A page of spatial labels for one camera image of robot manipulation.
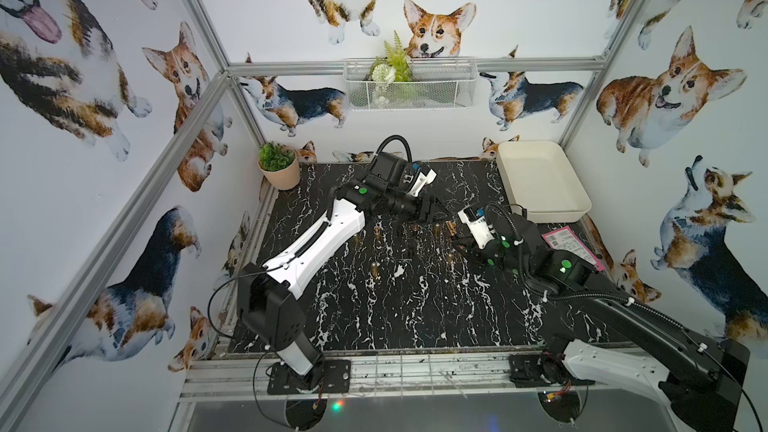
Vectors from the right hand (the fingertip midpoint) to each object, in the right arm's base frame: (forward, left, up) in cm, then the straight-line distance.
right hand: (454, 241), depth 71 cm
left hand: (+4, +1, +4) cm, 6 cm away
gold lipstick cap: (+2, +21, -20) cm, 29 cm away
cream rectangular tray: (+38, -38, -21) cm, 58 cm away
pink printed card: (+14, -41, -25) cm, 50 cm away
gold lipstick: (+15, +21, -24) cm, 36 cm away
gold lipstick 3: (+2, +1, +3) cm, 3 cm away
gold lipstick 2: (+17, +9, -21) cm, 28 cm away
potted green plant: (+36, +56, -10) cm, 67 cm away
